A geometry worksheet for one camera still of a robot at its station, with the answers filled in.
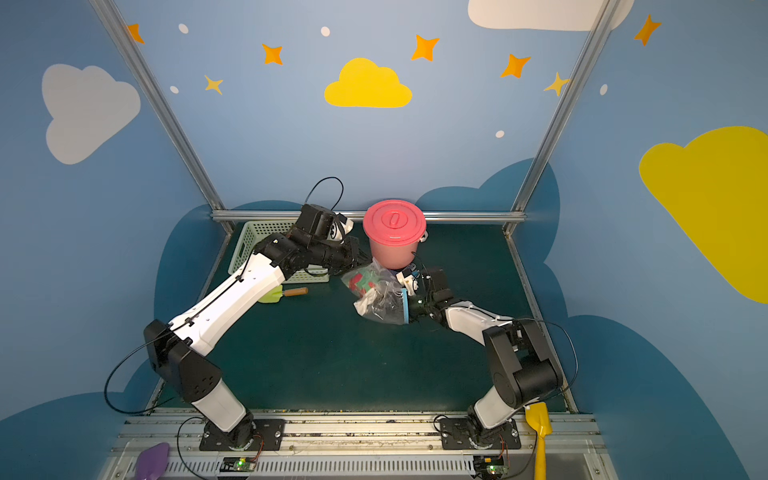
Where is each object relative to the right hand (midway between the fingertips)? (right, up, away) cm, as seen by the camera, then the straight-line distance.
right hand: (385, 306), depth 86 cm
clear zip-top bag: (-1, +5, -3) cm, 6 cm away
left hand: (-2, +14, -13) cm, 19 cm away
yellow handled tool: (+40, -27, -10) cm, 49 cm away
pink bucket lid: (+3, +26, +11) cm, 28 cm away
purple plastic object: (-56, -35, -16) cm, 68 cm away
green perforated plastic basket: (-52, +24, +28) cm, 64 cm away
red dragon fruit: (-6, +8, -6) cm, 11 cm away
